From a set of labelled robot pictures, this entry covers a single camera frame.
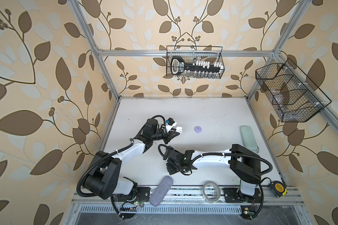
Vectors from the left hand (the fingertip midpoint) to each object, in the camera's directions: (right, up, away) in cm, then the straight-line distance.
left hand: (178, 130), depth 82 cm
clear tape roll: (+15, -34, -11) cm, 39 cm away
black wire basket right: (+61, +19, -10) cm, 64 cm away
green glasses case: (+48, -8, +11) cm, 50 cm away
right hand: (-6, -24, 0) cm, 24 cm away
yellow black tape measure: (+54, -30, -8) cm, 62 cm away
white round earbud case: (+1, +1, 0) cm, 1 cm away
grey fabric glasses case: (-9, -31, -9) cm, 33 cm away
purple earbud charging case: (+15, -2, +17) cm, 23 cm away
